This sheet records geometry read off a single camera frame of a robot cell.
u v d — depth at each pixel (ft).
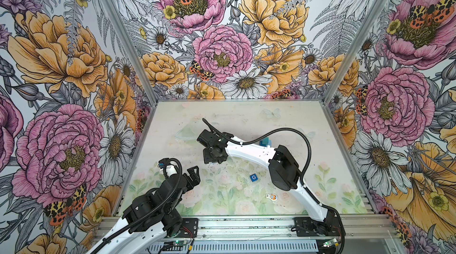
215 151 2.20
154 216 1.63
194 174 2.17
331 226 2.11
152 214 1.59
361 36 2.94
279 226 2.50
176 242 2.34
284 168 1.82
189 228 2.41
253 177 2.86
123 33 2.88
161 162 2.09
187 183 1.81
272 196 2.67
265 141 2.96
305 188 1.95
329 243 2.35
